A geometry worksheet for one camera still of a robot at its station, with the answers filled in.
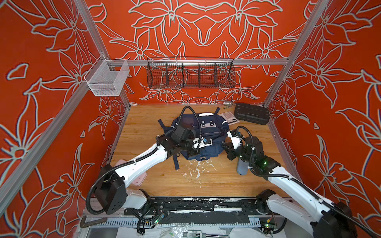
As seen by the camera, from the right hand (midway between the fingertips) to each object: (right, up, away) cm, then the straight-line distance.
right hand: (221, 143), depth 78 cm
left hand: (-10, +1, -1) cm, 10 cm away
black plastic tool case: (+29, +17, +28) cm, 44 cm away
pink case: (-46, -22, +1) cm, 51 cm away
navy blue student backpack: (-2, +9, +19) cm, 22 cm away
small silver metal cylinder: (+14, +26, +39) cm, 49 cm away
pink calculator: (+14, +14, +32) cm, 37 cm away
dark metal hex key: (-68, -36, -10) cm, 77 cm away
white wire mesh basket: (-71, +41, +16) cm, 83 cm away
